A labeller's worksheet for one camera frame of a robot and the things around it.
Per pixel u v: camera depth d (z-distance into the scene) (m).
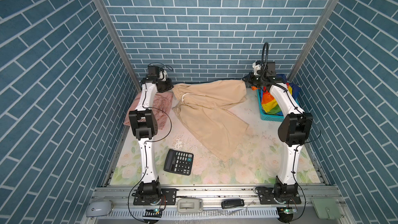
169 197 0.73
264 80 0.72
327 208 0.71
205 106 1.05
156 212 0.72
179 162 0.83
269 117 0.96
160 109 1.04
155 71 0.82
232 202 0.70
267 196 0.74
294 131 0.57
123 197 0.75
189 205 0.70
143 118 0.62
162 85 0.90
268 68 0.74
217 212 0.71
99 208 0.65
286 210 0.72
